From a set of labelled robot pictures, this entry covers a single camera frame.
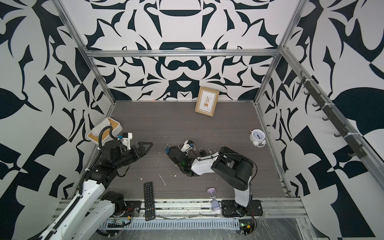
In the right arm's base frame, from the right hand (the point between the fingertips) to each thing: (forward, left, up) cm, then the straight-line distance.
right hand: (169, 150), depth 89 cm
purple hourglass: (-28, -24, -4) cm, 37 cm away
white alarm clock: (+10, -55, -4) cm, 56 cm away
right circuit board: (-36, -38, -7) cm, 53 cm away
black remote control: (-26, +8, -4) cm, 28 cm away
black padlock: (+1, -20, -5) cm, 20 cm away
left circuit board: (-35, +23, -7) cm, 42 cm away
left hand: (-3, +9, +14) cm, 16 cm away
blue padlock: (+3, +2, -3) cm, 5 cm away
